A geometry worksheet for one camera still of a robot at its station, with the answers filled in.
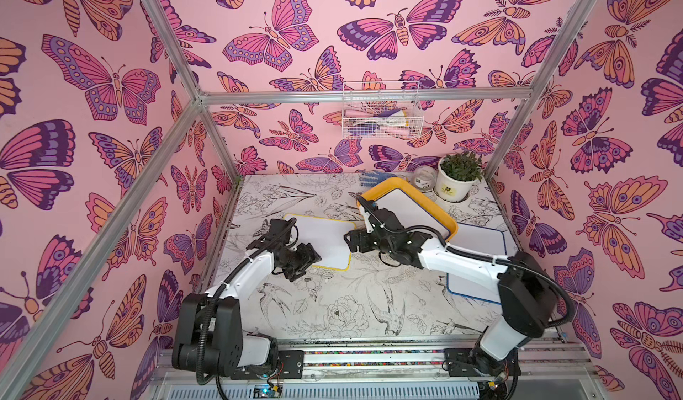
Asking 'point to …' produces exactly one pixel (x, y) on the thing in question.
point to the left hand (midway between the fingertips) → (316, 261)
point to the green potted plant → (465, 165)
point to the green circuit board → (264, 391)
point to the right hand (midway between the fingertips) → (354, 231)
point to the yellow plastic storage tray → (373, 195)
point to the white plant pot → (451, 189)
